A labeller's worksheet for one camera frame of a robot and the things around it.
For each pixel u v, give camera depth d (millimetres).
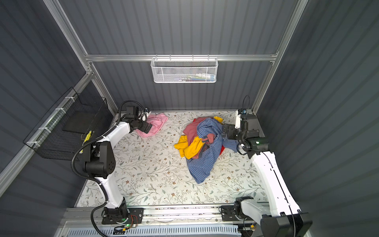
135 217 722
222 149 913
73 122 754
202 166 843
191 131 979
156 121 1075
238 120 655
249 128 527
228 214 737
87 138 709
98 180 544
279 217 373
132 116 767
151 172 889
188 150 889
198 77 913
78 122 755
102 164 518
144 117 868
